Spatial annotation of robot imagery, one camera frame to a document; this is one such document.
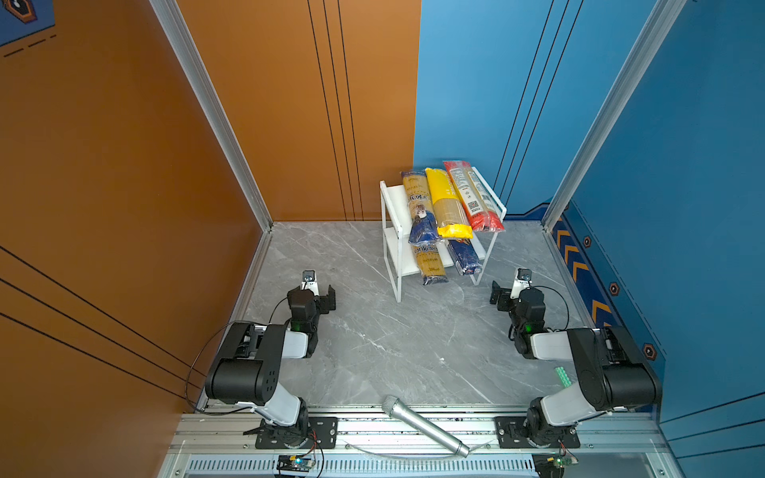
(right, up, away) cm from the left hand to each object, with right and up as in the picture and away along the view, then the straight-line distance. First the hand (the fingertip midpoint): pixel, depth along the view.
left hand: (316, 283), depth 95 cm
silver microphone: (+25, -28, -21) cm, 43 cm away
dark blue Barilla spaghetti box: (+45, +9, -10) cm, 47 cm away
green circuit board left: (+1, -41, -24) cm, 47 cm away
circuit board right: (+65, -39, -25) cm, 80 cm away
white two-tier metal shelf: (+27, +9, -6) cm, 29 cm away
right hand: (+62, 0, -1) cm, 62 cm away
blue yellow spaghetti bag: (+36, +7, -10) cm, 38 cm away
